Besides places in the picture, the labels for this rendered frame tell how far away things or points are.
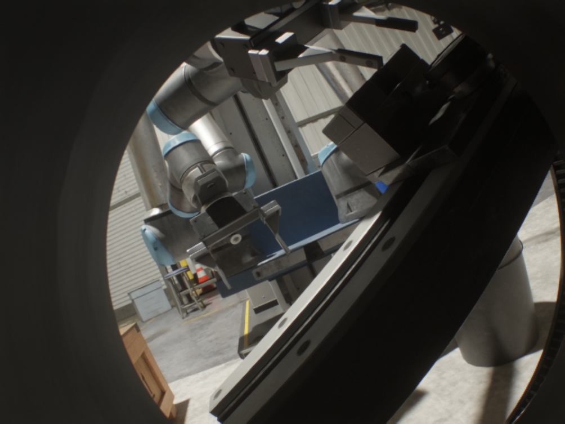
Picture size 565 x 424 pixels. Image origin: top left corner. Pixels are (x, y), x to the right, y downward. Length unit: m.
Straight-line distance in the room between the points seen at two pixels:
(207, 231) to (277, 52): 0.46
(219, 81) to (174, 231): 0.66
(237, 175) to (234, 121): 0.59
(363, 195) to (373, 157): 0.91
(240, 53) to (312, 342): 0.24
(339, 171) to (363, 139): 0.93
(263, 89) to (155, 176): 0.77
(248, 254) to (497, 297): 0.76
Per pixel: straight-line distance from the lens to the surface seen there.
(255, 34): 0.32
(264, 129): 1.48
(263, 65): 0.31
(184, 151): 0.78
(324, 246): 1.19
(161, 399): 1.74
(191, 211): 0.91
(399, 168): 0.28
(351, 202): 1.24
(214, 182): 0.68
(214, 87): 0.56
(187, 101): 0.59
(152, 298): 6.49
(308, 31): 0.37
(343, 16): 0.37
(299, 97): 9.14
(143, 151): 1.16
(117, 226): 9.12
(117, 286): 9.24
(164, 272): 5.30
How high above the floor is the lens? 0.63
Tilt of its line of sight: 1 degrees up
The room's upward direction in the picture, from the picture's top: 24 degrees counter-clockwise
